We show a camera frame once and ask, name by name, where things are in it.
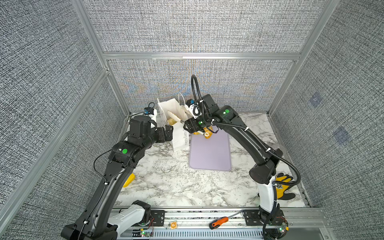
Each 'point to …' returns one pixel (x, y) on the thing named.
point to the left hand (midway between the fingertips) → (164, 127)
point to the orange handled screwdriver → (218, 222)
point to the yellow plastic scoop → (129, 180)
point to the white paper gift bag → (175, 115)
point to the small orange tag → (173, 225)
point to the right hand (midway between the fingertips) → (189, 123)
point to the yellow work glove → (280, 194)
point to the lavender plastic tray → (212, 153)
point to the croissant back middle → (206, 130)
